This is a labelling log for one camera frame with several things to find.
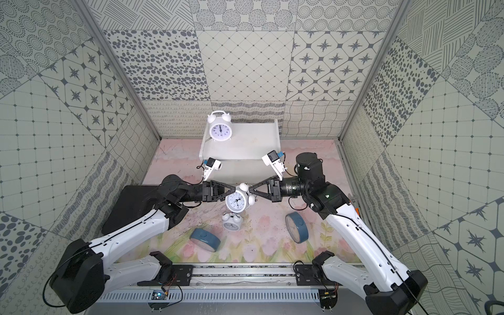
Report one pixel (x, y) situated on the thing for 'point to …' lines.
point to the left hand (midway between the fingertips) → (237, 200)
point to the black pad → (135, 201)
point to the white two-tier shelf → (241, 155)
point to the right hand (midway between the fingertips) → (252, 192)
